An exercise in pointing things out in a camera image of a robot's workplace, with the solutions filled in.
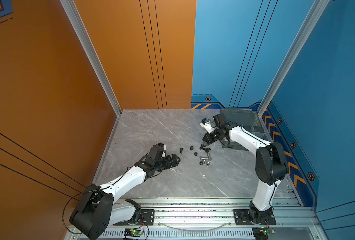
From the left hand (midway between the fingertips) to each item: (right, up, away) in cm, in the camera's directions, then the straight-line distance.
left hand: (175, 160), depth 85 cm
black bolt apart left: (+3, +4, +11) cm, 12 cm away
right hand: (+17, +12, +8) cm, 22 cm away
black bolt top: (+10, +5, +12) cm, 16 cm away
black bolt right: (+20, +4, +11) cm, 23 cm away
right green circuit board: (+42, -31, -15) cm, 54 cm away
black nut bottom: (+15, -3, +6) cm, 17 cm away
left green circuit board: (-20, -31, -15) cm, 40 cm away
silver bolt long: (+21, -1, +8) cm, 22 cm away
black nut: (+12, +2, +11) cm, 16 cm away
